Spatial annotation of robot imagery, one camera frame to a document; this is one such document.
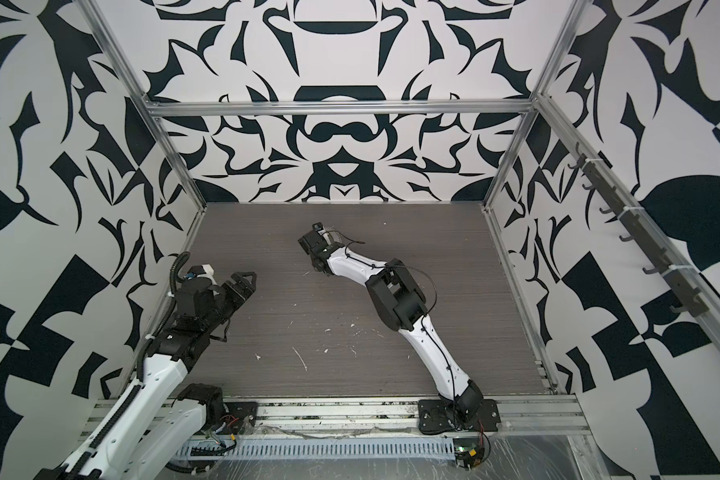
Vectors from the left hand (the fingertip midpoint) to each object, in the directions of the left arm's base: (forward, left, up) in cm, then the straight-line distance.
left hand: (247, 276), depth 80 cm
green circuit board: (-38, -54, -18) cm, 68 cm away
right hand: (+19, -19, -16) cm, 31 cm away
